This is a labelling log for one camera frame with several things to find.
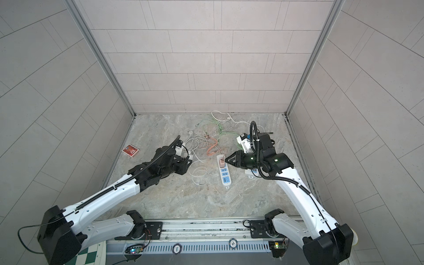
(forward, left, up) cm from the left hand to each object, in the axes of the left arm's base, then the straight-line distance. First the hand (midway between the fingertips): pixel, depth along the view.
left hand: (191, 159), depth 79 cm
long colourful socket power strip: (-1, -33, -10) cm, 34 cm away
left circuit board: (-34, +19, -10) cm, 41 cm away
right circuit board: (-34, -38, -14) cm, 53 cm away
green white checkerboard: (-36, +35, -12) cm, 52 cm away
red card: (+13, +39, -13) cm, 43 cm away
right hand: (-5, -17, +8) cm, 19 cm away
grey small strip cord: (+20, +1, -13) cm, 24 cm away
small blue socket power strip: (-3, -17, -12) cm, 21 cm away
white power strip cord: (+37, -22, -11) cm, 44 cm away
